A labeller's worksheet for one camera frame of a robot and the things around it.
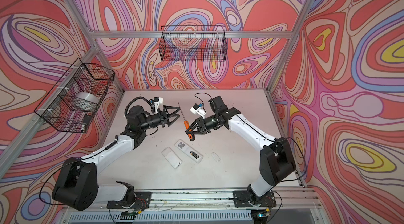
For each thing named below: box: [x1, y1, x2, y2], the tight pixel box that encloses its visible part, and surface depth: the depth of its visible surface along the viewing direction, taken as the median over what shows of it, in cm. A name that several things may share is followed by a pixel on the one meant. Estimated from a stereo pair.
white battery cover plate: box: [161, 146, 183, 169], surface depth 88 cm
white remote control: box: [174, 139, 204, 164], surface depth 90 cm
